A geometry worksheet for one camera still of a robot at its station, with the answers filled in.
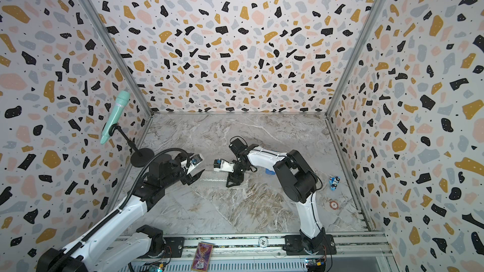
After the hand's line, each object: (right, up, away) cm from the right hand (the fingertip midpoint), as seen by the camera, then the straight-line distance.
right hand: (232, 179), depth 92 cm
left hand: (-12, +11, -11) cm, 20 cm away
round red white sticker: (+47, -10, -6) cm, 49 cm away
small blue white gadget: (+50, -2, 0) cm, 50 cm away
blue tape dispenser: (+19, +3, +2) cm, 19 cm away
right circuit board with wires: (+34, -28, -20) cm, 48 cm away
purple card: (-8, -24, -21) cm, 33 cm away
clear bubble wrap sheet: (+14, -10, -6) cm, 19 cm away
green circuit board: (-26, -27, -21) cm, 43 cm away
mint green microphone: (-44, +37, -14) cm, 59 cm away
